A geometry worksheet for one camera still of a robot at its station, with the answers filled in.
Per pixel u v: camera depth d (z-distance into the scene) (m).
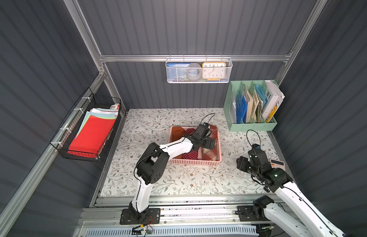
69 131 0.64
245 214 0.73
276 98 0.94
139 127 1.12
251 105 0.96
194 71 0.91
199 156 0.95
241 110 0.99
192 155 0.89
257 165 0.58
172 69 0.87
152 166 0.52
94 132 0.69
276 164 0.90
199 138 0.74
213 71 0.88
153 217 0.74
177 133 0.99
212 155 0.87
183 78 0.90
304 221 0.42
